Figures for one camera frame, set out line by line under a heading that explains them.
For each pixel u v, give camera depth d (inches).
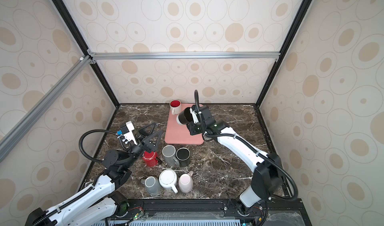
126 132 21.9
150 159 32.7
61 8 28.2
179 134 28.2
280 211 28.6
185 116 30.1
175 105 43.0
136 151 23.0
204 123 23.9
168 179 29.9
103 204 23.3
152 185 28.5
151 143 22.0
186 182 28.7
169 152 32.2
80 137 18.9
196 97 24.7
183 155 34.3
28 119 22.4
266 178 16.6
